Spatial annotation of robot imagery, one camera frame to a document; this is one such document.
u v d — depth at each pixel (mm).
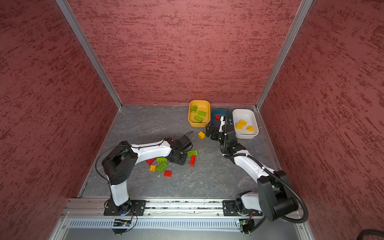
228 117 794
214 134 759
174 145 716
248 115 1109
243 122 1093
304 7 713
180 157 795
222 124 775
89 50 874
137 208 741
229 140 654
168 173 859
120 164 481
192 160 894
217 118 1100
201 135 1006
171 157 771
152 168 873
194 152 928
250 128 1051
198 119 1100
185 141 751
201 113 1170
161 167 875
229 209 738
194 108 1165
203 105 1207
